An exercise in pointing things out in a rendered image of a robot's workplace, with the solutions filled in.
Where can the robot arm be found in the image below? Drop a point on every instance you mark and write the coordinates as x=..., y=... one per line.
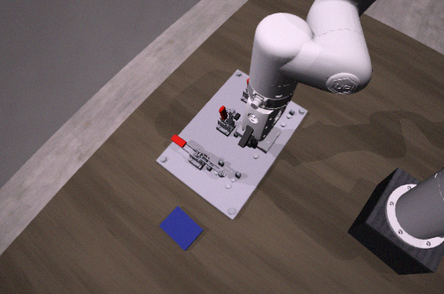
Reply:
x=333, y=56

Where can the blue rectangular block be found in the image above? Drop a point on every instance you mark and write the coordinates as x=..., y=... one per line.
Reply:
x=181, y=228

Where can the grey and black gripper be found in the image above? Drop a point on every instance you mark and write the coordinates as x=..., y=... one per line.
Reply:
x=259, y=122

